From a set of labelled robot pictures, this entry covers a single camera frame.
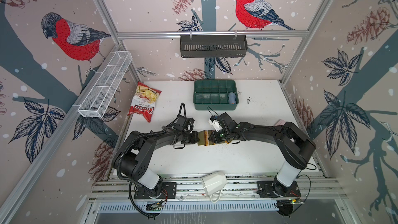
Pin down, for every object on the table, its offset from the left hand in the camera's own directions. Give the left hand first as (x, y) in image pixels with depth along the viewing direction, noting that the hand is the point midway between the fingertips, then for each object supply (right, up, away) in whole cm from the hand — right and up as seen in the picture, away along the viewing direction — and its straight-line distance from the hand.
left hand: (199, 140), depth 89 cm
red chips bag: (-38, +22, +15) cm, 47 cm away
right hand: (+6, 0, 0) cm, 6 cm away
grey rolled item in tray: (+22, +24, +15) cm, 36 cm away
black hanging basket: (+7, +61, +18) cm, 64 cm away
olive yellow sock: (+3, +2, +2) cm, 4 cm away
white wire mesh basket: (-49, +35, -7) cm, 61 cm away
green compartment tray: (+10, +27, +25) cm, 38 cm away
